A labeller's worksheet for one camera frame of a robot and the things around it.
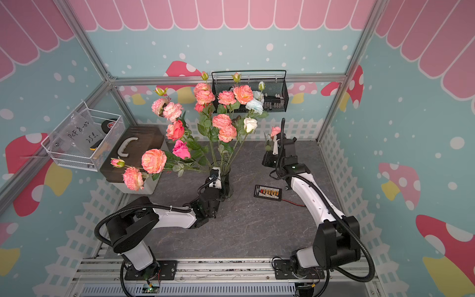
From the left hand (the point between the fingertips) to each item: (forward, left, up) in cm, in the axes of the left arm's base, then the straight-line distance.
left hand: (223, 176), depth 87 cm
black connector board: (-2, -22, -13) cm, 26 cm away
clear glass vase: (-8, -3, +2) cm, 9 cm away
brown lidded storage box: (+17, +44, +6) cm, 48 cm away
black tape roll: (+13, +51, +19) cm, 56 cm away
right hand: (+7, -19, +8) cm, 22 cm away
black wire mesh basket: (+34, -25, +21) cm, 47 cm away
